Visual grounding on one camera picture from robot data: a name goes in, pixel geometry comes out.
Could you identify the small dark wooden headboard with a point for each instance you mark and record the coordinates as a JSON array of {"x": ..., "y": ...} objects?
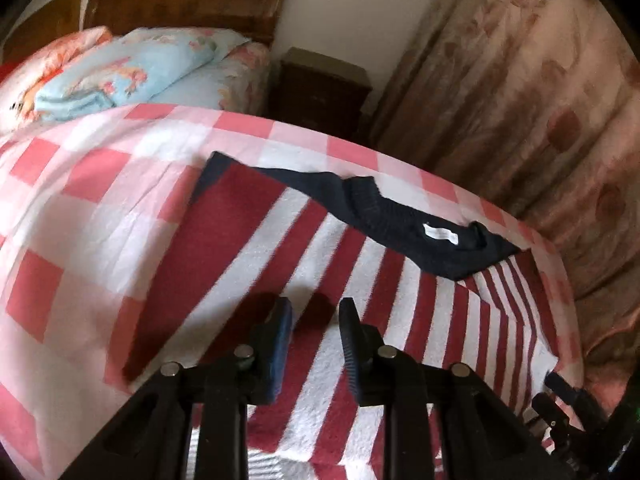
[{"x": 54, "y": 20}]

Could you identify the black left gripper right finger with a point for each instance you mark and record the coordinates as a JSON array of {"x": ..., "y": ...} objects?
[{"x": 430, "y": 410}]

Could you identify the dark wooden nightstand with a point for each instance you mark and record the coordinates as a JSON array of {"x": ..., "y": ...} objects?
[{"x": 321, "y": 93}]

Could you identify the red white navy striped sweater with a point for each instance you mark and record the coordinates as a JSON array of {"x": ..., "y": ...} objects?
[{"x": 440, "y": 292}]

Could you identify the pink floral pillow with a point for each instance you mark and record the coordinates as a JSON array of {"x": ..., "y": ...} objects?
[{"x": 19, "y": 88}]

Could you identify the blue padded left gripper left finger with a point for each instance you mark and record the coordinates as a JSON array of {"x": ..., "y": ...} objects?
[{"x": 190, "y": 422}]

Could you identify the pink white checkered bedspread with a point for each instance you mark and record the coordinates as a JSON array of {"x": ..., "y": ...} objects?
[{"x": 89, "y": 207}]

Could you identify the floral pink curtain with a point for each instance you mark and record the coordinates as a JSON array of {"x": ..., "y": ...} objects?
[{"x": 533, "y": 105}]

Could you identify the light blue floral pillow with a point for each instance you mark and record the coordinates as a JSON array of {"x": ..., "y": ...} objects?
[{"x": 131, "y": 69}]

